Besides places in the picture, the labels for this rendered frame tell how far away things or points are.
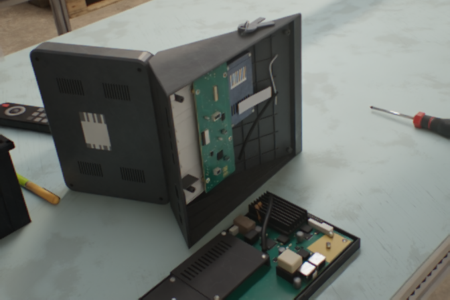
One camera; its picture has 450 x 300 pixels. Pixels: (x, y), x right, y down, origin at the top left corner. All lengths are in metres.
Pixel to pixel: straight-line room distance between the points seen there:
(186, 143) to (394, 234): 0.26
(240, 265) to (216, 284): 0.04
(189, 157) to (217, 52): 0.12
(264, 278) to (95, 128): 0.28
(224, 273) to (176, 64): 0.23
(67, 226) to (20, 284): 0.10
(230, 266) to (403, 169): 0.30
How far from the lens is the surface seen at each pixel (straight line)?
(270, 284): 0.68
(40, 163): 0.94
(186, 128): 0.69
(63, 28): 2.84
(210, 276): 0.67
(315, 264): 0.68
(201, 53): 0.70
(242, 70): 0.74
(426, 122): 0.94
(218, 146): 0.73
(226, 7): 1.41
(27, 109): 1.05
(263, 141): 0.84
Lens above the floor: 1.50
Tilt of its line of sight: 33 degrees down
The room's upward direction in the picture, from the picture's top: 4 degrees counter-clockwise
